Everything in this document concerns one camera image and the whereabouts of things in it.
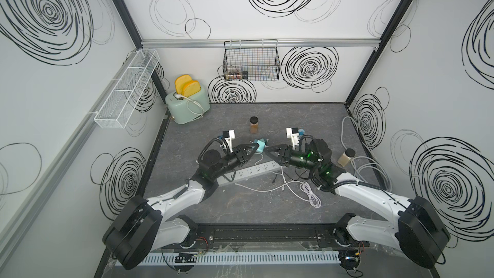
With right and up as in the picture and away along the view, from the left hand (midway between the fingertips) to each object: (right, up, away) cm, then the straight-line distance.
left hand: (258, 148), depth 71 cm
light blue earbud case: (+25, +4, +34) cm, 43 cm away
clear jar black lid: (+43, -5, +17) cm, 46 cm away
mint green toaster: (-38, +17, +30) cm, 51 cm away
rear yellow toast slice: (-41, +32, +31) cm, 60 cm away
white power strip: (-5, -14, +18) cm, 23 cm away
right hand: (+3, -1, -2) cm, 4 cm away
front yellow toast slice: (-35, +28, +30) cm, 54 cm away
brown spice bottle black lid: (-1, +8, +30) cm, 31 cm away
